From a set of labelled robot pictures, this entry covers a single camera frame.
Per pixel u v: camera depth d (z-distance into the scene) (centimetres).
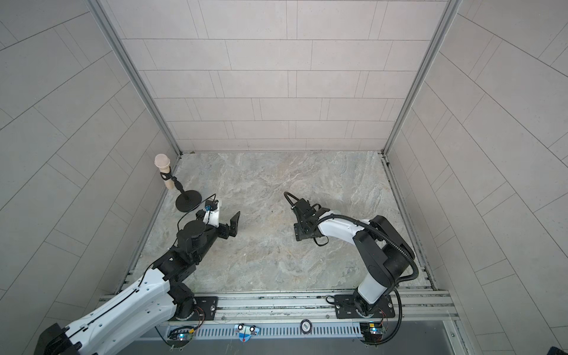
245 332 66
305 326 68
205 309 70
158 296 51
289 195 79
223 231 68
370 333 68
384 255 45
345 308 71
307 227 65
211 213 64
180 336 65
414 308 72
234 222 70
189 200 96
